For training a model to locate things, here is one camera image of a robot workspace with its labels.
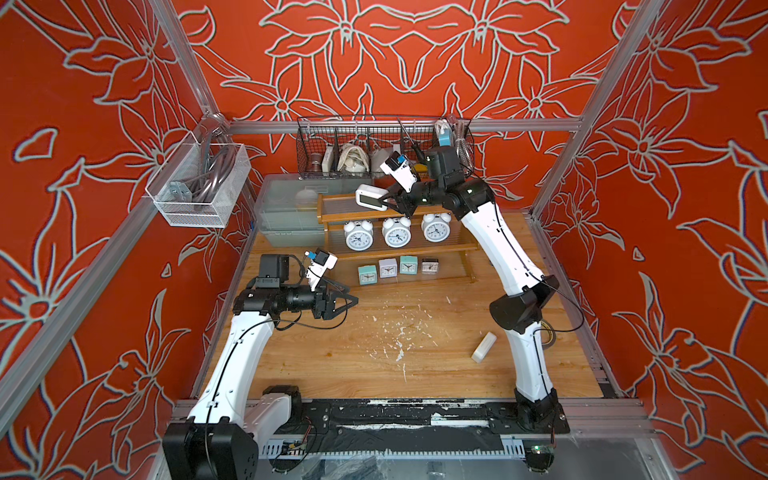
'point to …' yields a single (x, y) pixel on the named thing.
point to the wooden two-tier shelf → (373, 248)
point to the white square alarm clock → (388, 268)
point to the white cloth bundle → (353, 159)
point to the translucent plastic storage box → (286, 207)
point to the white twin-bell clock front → (359, 235)
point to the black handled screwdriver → (414, 144)
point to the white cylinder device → (484, 347)
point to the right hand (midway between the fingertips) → (379, 191)
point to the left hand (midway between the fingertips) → (349, 294)
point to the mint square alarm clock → (367, 274)
